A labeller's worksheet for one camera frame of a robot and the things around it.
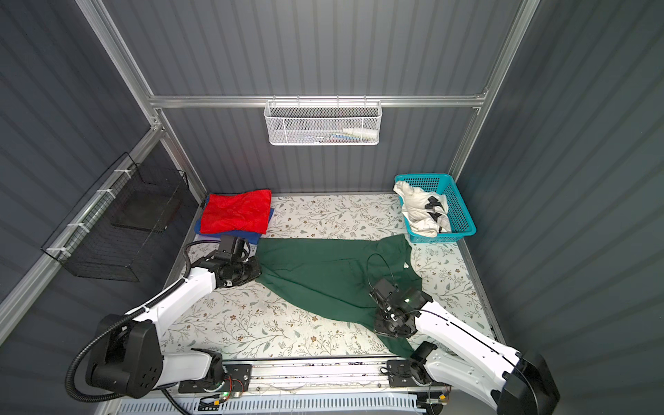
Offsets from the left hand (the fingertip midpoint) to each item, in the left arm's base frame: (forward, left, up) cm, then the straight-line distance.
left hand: (261, 270), depth 88 cm
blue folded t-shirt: (+20, +8, -7) cm, 23 cm away
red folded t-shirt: (+29, +10, -1) cm, 30 cm away
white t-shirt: (+27, -67, -4) cm, 72 cm away
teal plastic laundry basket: (+16, -78, 0) cm, 79 cm away
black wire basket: (+3, +38, +20) cm, 43 cm away
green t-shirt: (+1, -28, -7) cm, 29 cm away
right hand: (-22, -39, -3) cm, 45 cm away
